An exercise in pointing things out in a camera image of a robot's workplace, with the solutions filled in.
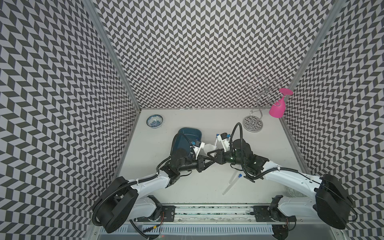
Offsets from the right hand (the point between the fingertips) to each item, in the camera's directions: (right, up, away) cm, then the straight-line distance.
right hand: (209, 156), depth 76 cm
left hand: (+2, -2, -1) cm, 4 cm away
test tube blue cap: (+4, +11, -3) cm, 12 cm away
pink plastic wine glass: (+42, +25, +13) cm, 51 cm away
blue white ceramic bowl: (-38, +18, +33) cm, 54 cm away
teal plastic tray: (-15, +7, +25) cm, 30 cm away
